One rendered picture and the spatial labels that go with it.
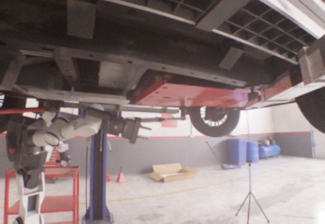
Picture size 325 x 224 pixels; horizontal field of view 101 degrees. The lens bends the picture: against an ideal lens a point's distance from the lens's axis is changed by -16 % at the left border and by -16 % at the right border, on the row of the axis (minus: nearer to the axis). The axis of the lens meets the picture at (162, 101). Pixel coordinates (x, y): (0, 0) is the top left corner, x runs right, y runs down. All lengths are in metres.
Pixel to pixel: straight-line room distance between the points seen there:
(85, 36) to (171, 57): 0.36
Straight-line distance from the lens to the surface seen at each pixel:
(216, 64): 0.89
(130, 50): 0.67
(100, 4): 0.72
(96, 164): 2.79
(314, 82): 0.50
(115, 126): 0.67
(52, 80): 1.33
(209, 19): 0.43
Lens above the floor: 1.35
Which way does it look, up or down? 11 degrees up
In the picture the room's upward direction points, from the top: straight up
